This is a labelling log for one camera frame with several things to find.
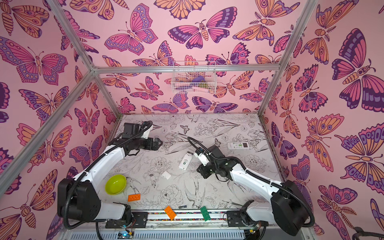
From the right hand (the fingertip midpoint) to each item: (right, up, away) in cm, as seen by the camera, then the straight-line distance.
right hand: (199, 167), depth 82 cm
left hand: (-24, +15, +4) cm, 29 cm away
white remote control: (-8, +1, +11) cm, 13 cm away
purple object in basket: (0, +53, +14) cm, 55 cm away
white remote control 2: (+27, +10, +18) cm, 33 cm away
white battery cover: (-19, -6, +6) cm, 21 cm away
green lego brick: (+3, -21, -7) cm, 23 cm away
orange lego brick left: (-35, -16, -2) cm, 39 cm away
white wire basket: (-3, +54, +15) cm, 56 cm away
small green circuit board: (-36, -31, -9) cm, 48 cm away
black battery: (-10, -20, -4) cm, 23 cm away
